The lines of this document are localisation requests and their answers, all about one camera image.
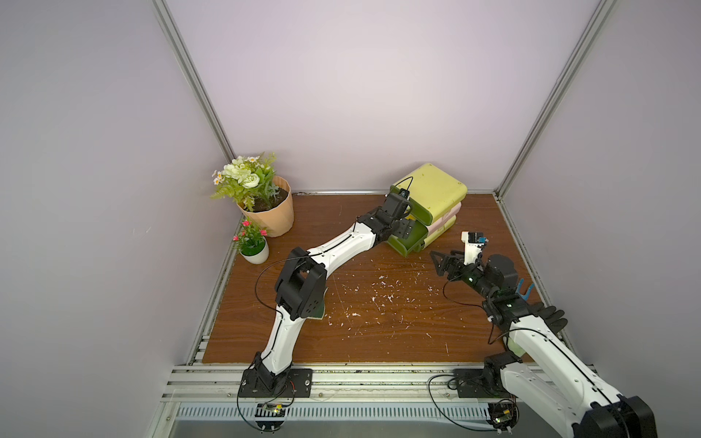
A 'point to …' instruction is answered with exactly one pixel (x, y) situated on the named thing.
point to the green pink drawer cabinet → (435, 198)
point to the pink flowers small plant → (251, 240)
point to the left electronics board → (269, 410)
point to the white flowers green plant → (247, 178)
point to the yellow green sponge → (319, 315)
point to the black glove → (552, 318)
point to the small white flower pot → (260, 256)
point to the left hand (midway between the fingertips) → (403, 217)
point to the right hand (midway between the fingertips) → (445, 245)
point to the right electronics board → (502, 414)
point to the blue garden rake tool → (519, 292)
